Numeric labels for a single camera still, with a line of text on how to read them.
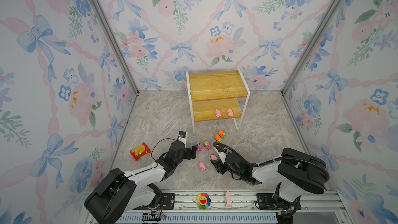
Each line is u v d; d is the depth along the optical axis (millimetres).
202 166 835
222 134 949
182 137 764
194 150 795
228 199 727
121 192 427
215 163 816
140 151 876
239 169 675
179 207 732
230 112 858
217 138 925
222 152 758
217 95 741
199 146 893
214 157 859
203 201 735
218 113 855
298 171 453
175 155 661
